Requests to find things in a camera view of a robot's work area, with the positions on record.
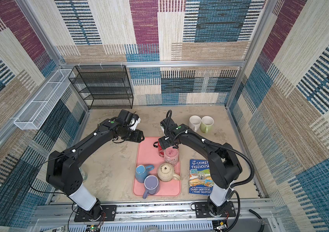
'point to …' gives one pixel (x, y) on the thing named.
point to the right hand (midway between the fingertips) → (169, 143)
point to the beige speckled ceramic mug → (165, 172)
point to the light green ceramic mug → (206, 123)
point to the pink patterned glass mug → (171, 155)
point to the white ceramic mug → (195, 122)
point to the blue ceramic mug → (141, 171)
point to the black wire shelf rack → (103, 87)
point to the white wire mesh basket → (33, 117)
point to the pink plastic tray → (144, 152)
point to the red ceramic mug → (160, 150)
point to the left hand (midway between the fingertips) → (140, 135)
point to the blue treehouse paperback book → (200, 182)
